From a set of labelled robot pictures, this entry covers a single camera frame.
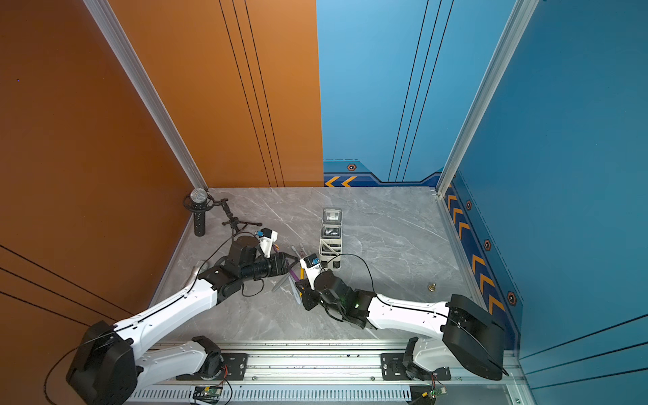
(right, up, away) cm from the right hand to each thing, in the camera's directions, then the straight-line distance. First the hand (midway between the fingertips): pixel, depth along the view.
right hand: (297, 284), depth 77 cm
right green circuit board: (+39, -28, -7) cm, 49 cm away
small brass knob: (+46, -4, +12) cm, 48 cm away
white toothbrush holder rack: (+10, +8, +11) cm, 17 cm away
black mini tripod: (-27, +17, +23) cm, 39 cm away
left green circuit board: (-26, -31, -4) cm, 41 cm away
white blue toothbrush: (-2, -6, +11) cm, 12 cm away
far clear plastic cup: (+11, +21, +26) cm, 35 cm away
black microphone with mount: (-34, +26, +7) cm, 43 cm away
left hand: (-1, +8, +4) cm, 9 cm away
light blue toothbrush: (-4, +8, +22) cm, 24 cm away
